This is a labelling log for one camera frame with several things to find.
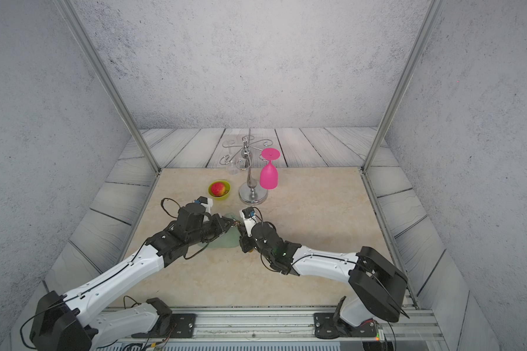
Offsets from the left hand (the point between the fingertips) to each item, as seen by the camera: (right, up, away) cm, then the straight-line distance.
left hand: (237, 222), depth 77 cm
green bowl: (-9, +11, +30) cm, 34 cm away
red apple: (-13, +11, +28) cm, 32 cm away
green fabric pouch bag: (-2, -6, +1) cm, 6 cm away
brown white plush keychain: (+1, -2, +1) cm, 3 cm away
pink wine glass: (+11, +17, +15) cm, 25 cm away
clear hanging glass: (-6, +20, +28) cm, 35 cm away
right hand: (+1, -2, +2) cm, 3 cm away
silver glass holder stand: (+2, +9, +34) cm, 35 cm away
